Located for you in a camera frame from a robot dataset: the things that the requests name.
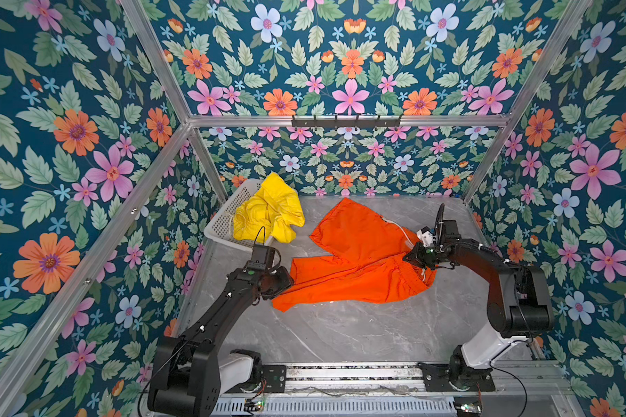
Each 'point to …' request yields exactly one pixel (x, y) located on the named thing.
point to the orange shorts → (364, 261)
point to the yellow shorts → (276, 206)
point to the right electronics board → (472, 408)
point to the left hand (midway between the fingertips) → (294, 277)
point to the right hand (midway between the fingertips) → (405, 256)
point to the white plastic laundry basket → (223, 253)
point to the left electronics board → (251, 405)
